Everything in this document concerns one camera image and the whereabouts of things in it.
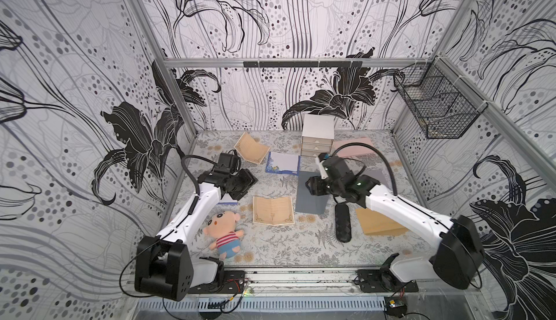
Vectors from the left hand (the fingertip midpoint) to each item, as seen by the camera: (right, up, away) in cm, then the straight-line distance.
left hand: (256, 186), depth 83 cm
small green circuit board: (+47, -37, -13) cm, 61 cm away
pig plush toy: (-12, -14, -5) cm, 19 cm away
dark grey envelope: (+20, -8, +9) cm, 24 cm away
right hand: (+23, +2, -1) cm, 23 cm away
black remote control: (+34, -14, +1) cm, 37 cm away
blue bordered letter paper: (+11, +8, +22) cm, 26 cm away
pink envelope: (+34, +14, -12) cm, 39 cm away
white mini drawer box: (+27, +21, +15) cm, 37 cm away
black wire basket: (+77, +35, +5) cm, 85 cm away
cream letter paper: (+8, -11, +5) cm, 15 cm away
